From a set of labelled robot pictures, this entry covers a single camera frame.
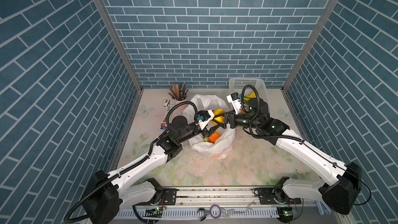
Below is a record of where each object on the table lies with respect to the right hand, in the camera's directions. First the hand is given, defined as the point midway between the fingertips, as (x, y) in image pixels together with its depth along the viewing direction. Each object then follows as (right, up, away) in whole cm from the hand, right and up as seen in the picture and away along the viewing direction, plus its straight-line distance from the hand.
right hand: (214, 116), depth 68 cm
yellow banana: (+30, +11, +46) cm, 56 cm away
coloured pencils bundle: (-22, +12, +31) cm, 39 cm away
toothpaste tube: (-31, +3, +40) cm, 50 cm away
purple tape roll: (+2, -43, +3) cm, 43 cm away
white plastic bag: (+6, -14, +8) cm, 17 cm away
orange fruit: (+1, -14, +20) cm, 25 cm away
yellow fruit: (0, +2, -3) cm, 4 cm away
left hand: (+1, -1, 0) cm, 2 cm away
